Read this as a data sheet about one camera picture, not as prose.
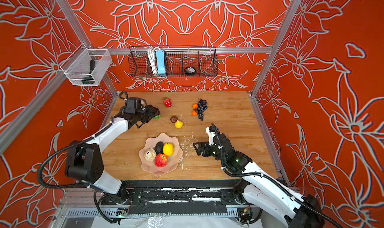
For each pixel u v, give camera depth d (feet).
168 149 2.72
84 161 1.45
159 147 2.76
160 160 2.55
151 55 2.87
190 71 3.11
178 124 3.20
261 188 1.56
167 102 3.62
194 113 3.46
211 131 2.25
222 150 1.83
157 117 2.85
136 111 2.27
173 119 3.29
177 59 3.13
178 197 2.43
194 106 3.55
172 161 2.74
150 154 2.56
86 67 3.00
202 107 3.47
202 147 2.19
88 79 2.57
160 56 2.93
